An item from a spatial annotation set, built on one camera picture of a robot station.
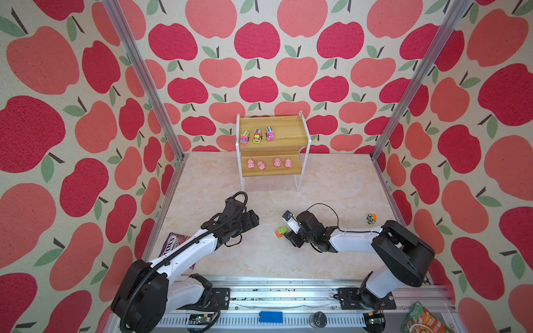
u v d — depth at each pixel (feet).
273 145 2.63
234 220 1.96
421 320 2.26
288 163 3.06
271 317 2.30
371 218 3.06
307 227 2.34
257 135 2.59
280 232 2.90
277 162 3.08
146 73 2.85
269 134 2.63
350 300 2.39
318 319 2.04
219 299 2.45
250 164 3.06
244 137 2.57
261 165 3.05
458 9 2.27
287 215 2.63
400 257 1.45
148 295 1.32
